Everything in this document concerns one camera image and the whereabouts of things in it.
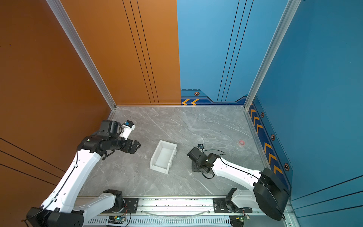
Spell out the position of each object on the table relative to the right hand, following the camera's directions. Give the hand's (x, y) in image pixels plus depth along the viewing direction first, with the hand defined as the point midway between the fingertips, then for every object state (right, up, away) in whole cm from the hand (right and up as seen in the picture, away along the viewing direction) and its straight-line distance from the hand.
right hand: (195, 166), depth 84 cm
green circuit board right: (+23, -21, -14) cm, 34 cm away
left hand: (-35, +17, -7) cm, 39 cm away
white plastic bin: (-21, +2, +6) cm, 22 cm away
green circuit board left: (-39, -22, -13) cm, 47 cm away
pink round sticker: (+34, +12, +14) cm, 38 cm away
